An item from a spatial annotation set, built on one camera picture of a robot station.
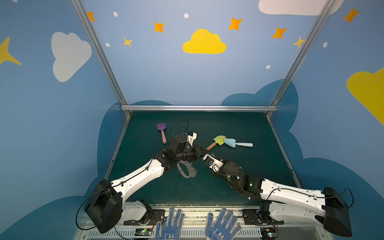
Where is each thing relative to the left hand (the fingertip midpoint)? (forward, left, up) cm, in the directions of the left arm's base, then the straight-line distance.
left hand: (211, 153), depth 72 cm
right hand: (+1, -2, -2) cm, 3 cm away
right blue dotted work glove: (-28, -8, -22) cm, 36 cm away
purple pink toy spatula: (+35, +33, -22) cm, 54 cm away
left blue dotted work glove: (-28, +19, -22) cm, 40 cm away
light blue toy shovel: (+22, -19, -23) cm, 37 cm away
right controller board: (-30, -29, -24) cm, 48 cm away
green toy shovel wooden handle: (+24, -10, -22) cm, 34 cm away
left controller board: (-30, +32, -24) cm, 51 cm away
